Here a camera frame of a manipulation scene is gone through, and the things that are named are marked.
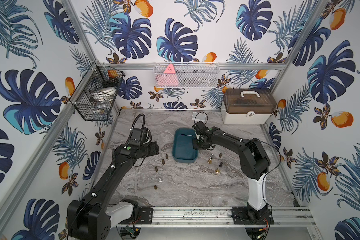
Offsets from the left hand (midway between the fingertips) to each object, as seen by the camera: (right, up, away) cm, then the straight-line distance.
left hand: (154, 146), depth 80 cm
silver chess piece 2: (+34, -8, +14) cm, 38 cm away
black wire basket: (-32, +27, 0) cm, 42 cm away
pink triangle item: (+7, +40, +10) cm, 42 cm away
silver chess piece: (+2, -20, +5) cm, 21 cm away
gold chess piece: (+32, -11, +12) cm, 36 cm away
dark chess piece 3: (0, -15, +10) cm, 18 cm away
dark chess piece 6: (+39, -14, +12) cm, 43 cm away
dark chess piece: (+5, -8, +14) cm, 17 cm away
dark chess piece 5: (+39, -8, +15) cm, 43 cm away
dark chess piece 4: (0, -23, +2) cm, 23 cm away
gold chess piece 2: (+36, -16, +8) cm, 40 cm away
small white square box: (+28, +18, +35) cm, 48 cm away
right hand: (+24, -2, +17) cm, 29 cm away
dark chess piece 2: (+3, -11, +10) cm, 15 cm away
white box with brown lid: (+64, +26, +30) cm, 75 cm away
